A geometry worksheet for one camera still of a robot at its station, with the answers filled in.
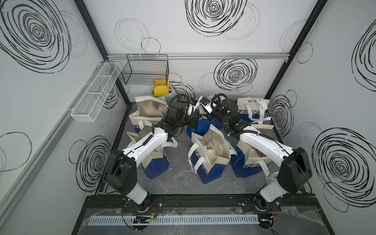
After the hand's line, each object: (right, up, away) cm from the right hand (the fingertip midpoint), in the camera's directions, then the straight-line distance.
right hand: (204, 100), depth 77 cm
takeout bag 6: (+29, -4, +10) cm, 31 cm away
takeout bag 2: (-24, -31, -4) cm, 40 cm away
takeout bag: (+19, -30, -10) cm, 37 cm away
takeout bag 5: (-1, -14, +4) cm, 15 cm away
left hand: (-2, -8, +3) cm, 8 cm away
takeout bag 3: (+3, -30, +6) cm, 31 cm away
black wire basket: (-55, +38, +68) cm, 95 cm away
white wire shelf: (-59, -2, -3) cm, 59 cm away
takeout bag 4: (-31, -6, +10) cm, 33 cm away
